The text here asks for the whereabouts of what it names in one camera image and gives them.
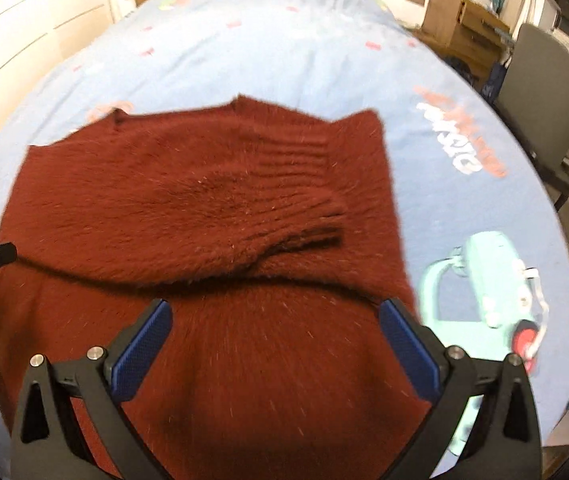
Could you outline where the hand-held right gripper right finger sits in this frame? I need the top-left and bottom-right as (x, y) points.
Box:
(378, 298), (542, 480)

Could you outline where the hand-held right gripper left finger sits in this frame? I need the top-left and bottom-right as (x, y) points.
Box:
(10, 298), (174, 480)

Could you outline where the dark red knit sweater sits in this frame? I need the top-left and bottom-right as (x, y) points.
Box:
(0, 94), (432, 480)

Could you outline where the white wardrobe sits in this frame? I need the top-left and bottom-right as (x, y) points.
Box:
(0, 0), (138, 161)

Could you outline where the blue bag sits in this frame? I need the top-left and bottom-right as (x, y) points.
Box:
(484, 62), (507, 101)

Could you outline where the grey office chair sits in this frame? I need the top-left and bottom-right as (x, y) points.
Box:
(491, 22), (569, 211)

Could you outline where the blue printed bed sheet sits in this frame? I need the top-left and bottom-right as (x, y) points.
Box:
(0, 0), (569, 480)

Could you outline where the wooden drawer cabinet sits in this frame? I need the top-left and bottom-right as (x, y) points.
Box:
(421, 0), (512, 68)

